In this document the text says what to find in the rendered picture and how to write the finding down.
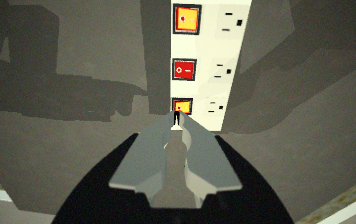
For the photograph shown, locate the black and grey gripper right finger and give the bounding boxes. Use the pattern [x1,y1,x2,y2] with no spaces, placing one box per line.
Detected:
[177,110,294,224]

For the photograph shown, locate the white power strip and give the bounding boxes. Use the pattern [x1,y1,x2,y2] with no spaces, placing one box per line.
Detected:
[171,0,252,131]

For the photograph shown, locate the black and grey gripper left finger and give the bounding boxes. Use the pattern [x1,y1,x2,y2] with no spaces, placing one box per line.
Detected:
[51,110,177,224]

